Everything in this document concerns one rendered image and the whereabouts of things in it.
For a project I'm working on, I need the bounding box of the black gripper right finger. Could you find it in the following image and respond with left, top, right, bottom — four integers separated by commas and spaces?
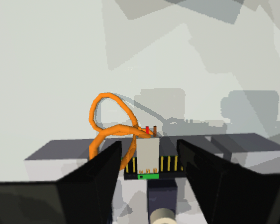
176, 139, 280, 224

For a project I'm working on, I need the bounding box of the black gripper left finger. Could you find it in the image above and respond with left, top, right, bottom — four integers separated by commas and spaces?
0, 141, 122, 224

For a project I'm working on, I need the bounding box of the grey flat block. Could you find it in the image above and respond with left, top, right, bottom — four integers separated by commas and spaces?
23, 133, 280, 224

